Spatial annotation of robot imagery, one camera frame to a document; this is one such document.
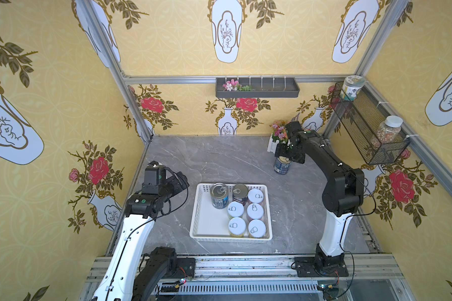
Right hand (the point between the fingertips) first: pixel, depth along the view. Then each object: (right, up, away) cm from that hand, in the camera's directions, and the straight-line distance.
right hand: (290, 154), depth 95 cm
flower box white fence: (-5, +10, +5) cm, 12 cm away
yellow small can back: (-28, -30, -16) cm, 44 cm away
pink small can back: (-20, -25, -12) cm, 34 cm away
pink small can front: (-19, -19, -8) cm, 28 cm away
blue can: (-4, -5, 0) cm, 7 cm away
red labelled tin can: (-26, -17, -10) cm, 33 cm away
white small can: (-28, -24, -11) cm, 39 cm away
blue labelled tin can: (-35, -18, -12) cm, 42 cm away
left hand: (-55, -11, -19) cm, 60 cm away
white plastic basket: (-40, -31, -10) cm, 52 cm away
